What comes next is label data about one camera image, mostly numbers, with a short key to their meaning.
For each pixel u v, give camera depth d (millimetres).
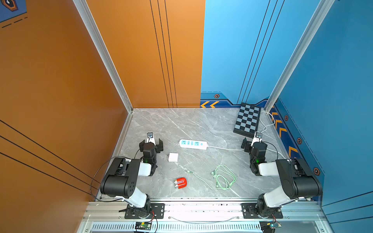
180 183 793
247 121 1085
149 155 712
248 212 725
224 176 836
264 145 843
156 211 729
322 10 710
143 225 721
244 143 867
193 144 966
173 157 899
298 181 448
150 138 794
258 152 707
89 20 736
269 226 707
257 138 788
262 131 1048
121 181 451
